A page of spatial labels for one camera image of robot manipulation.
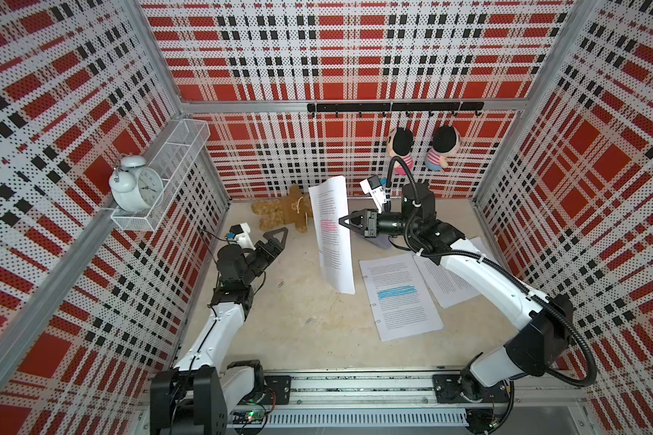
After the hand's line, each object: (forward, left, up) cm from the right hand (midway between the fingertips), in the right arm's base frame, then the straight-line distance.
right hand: (344, 223), depth 66 cm
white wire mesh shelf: (+34, +57, -18) cm, 69 cm away
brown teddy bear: (+31, +21, -28) cm, 47 cm away
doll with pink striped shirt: (+41, -20, -5) cm, 46 cm away
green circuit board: (-37, +26, -34) cm, 57 cm away
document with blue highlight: (-5, -19, -36) cm, 41 cm away
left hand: (+6, +17, -13) cm, 23 cm away
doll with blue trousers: (+44, -38, -7) cm, 58 cm away
